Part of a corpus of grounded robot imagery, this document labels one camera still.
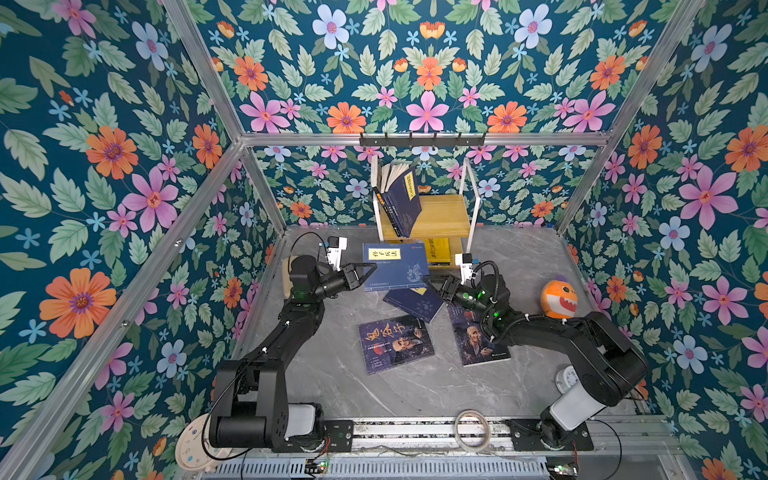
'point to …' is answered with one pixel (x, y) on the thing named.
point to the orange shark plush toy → (559, 299)
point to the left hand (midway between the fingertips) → (377, 262)
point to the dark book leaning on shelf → (381, 204)
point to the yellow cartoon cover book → (438, 250)
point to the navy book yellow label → (402, 199)
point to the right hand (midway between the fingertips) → (426, 279)
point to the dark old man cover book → (475, 345)
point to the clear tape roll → (486, 437)
